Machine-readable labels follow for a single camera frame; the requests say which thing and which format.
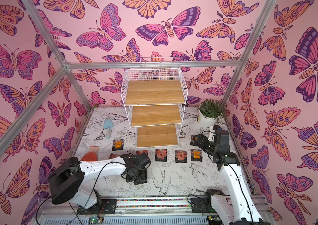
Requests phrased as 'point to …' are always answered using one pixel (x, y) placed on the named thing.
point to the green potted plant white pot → (209, 111)
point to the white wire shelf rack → (152, 74)
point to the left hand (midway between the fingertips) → (144, 178)
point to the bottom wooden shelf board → (156, 136)
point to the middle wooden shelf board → (155, 115)
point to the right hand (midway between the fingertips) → (195, 139)
